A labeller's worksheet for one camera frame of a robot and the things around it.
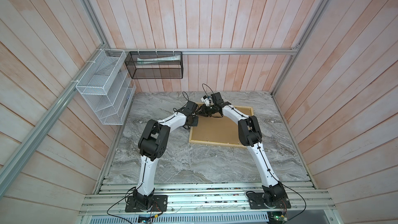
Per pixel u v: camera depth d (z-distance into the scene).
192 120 0.91
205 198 0.76
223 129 0.97
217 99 0.93
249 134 0.70
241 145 0.74
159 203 0.73
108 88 0.67
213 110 0.95
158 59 0.90
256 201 0.73
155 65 1.05
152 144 0.55
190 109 0.82
